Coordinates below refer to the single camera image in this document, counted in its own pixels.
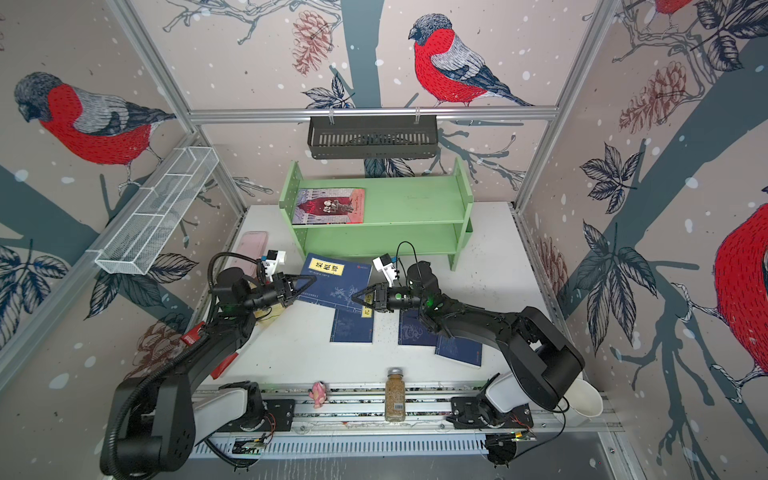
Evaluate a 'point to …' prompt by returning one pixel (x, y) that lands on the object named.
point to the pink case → (254, 245)
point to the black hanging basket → (372, 136)
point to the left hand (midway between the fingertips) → (312, 284)
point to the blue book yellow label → (336, 281)
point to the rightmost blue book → (463, 350)
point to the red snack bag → (194, 335)
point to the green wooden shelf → (404, 216)
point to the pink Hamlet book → (330, 206)
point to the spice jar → (395, 395)
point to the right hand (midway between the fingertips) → (352, 305)
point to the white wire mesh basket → (158, 210)
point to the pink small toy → (318, 394)
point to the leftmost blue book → (350, 326)
